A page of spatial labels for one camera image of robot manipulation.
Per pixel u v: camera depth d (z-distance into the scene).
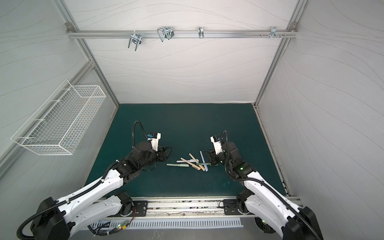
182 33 0.78
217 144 0.71
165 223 0.70
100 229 0.69
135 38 0.78
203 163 0.88
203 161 0.89
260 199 0.50
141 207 0.74
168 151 0.76
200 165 0.88
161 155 0.69
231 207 0.73
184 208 0.75
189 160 0.89
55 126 0.66
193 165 0.88
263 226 0.73
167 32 0.76
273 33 0.77
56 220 0.38
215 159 0.70
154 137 0.69
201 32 0.78
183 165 0.89
